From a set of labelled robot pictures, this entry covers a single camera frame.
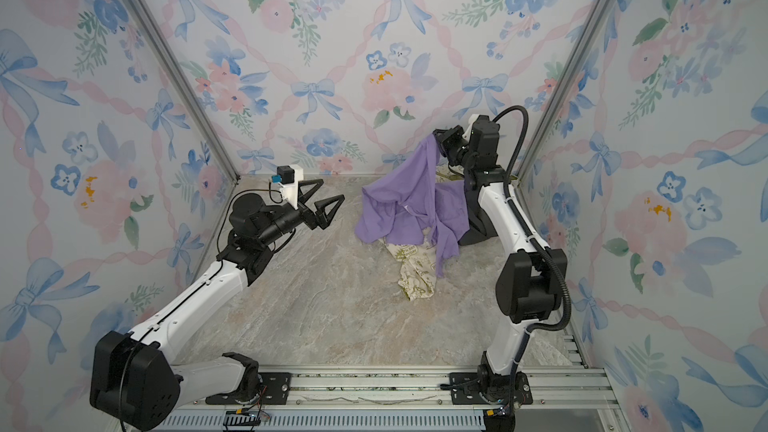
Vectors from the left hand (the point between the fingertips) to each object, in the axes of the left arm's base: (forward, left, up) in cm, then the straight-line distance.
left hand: (332, 188), depth 70 cm
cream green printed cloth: (-3, -23, -32) cm, 39 cm away
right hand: (+20, -25, +3) cm, 32 cm away
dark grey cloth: (+7, -42, -23) cm, 48 cm away
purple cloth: (+15, -18, -23) cm, 33 cm away
